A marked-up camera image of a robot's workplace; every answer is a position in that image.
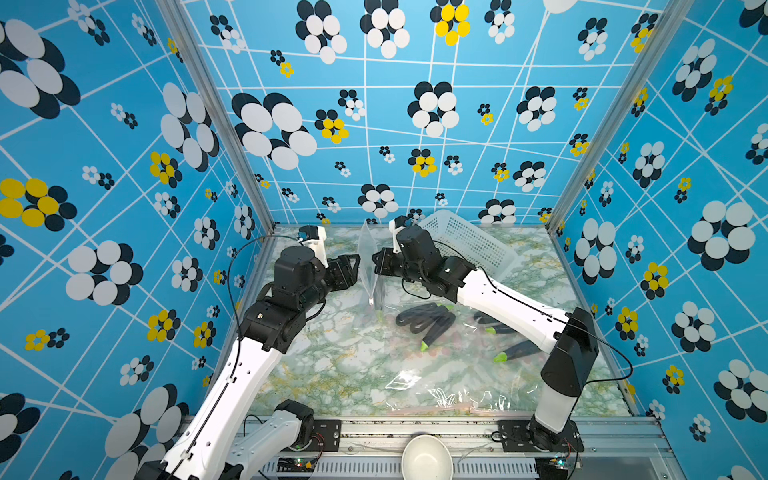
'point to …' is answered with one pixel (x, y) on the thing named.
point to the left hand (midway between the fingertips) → (355, 255)
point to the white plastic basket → (457, 236)
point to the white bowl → (427, 458)
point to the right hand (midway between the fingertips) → (374, 255)
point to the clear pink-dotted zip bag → (480, 364)
